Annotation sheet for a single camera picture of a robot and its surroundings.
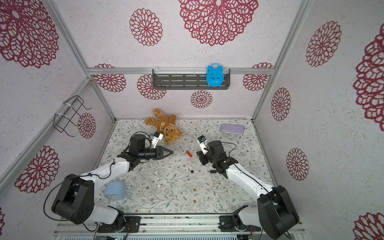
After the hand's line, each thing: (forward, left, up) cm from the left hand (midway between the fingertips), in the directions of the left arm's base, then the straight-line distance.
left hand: (172, 153), depth 81 cm
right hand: (+4, -15, -2) cm, 16 cm away
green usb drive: (0, -1, 0) cm, 1 cm away
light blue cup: (-18, +28, -5) cm, 33 cm away
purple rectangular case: (+30, -43, -15) cm, 54 cm away
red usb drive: (+9, -9, -17) cm, 21 cm away
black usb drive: (-3, -24, -17) cm, 29 cm away
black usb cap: (-3, -11, -17) cm, 20 cm away
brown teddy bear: (+29, +8, -9) cm, 32 cm away
